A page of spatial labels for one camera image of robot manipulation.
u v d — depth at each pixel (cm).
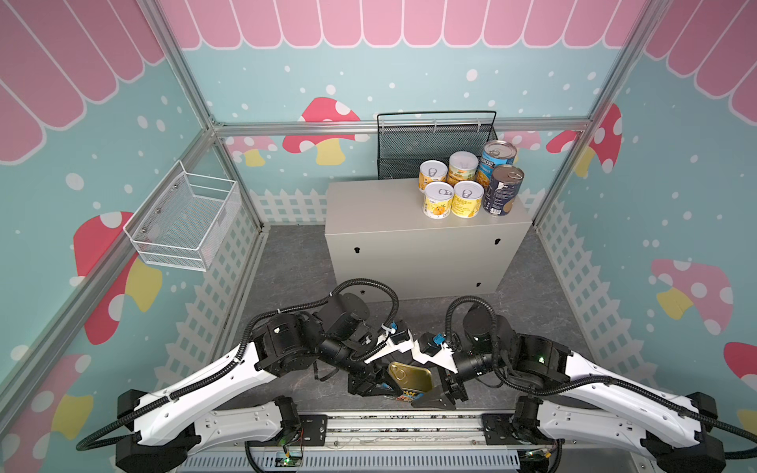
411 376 60
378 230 73
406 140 94
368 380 49
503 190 69
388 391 54
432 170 77
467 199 71
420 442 74
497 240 78
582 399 47
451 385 51
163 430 39
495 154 74
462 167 76
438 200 71
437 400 51
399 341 50
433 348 49
